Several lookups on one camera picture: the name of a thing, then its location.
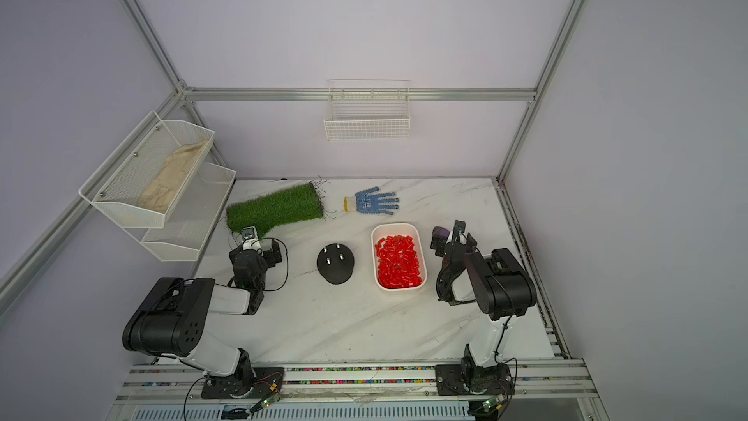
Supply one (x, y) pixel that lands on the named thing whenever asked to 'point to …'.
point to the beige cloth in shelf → (162, 189)
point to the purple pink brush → (438, 240)
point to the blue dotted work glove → (366, 202)
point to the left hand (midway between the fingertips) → (259, 246)
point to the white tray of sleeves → (398, 257)
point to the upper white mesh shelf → (141, 181)
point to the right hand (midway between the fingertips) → (456, 235)
